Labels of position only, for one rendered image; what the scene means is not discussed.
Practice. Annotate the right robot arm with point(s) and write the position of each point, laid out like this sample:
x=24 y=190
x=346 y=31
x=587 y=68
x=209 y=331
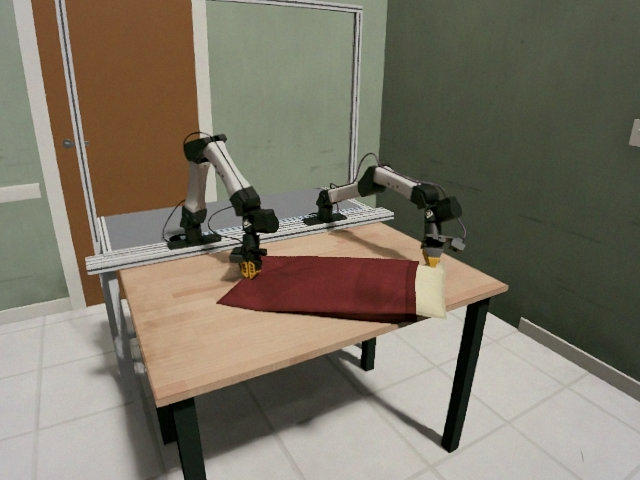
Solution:
x=194 y=211

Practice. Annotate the cream pillow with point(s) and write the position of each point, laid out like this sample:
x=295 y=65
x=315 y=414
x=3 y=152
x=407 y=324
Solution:
x=430 y=291

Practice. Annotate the grey slotted mounting rail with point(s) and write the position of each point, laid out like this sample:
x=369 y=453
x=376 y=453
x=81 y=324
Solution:
x=139 y=231

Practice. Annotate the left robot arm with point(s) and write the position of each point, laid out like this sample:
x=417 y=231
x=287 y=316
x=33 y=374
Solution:
x=421 y=195

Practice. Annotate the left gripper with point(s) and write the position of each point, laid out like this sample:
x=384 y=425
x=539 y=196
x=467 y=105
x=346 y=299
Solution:
x=434 y=246

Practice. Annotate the grey slotted aluminium crossbar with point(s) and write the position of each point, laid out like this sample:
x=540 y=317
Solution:
x=99 y=263

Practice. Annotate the dark red pillowcase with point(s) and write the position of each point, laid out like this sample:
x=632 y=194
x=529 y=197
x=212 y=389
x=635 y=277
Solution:
x=365 y=289

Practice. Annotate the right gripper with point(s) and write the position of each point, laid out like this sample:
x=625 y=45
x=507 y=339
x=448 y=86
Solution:
x=255 y=262

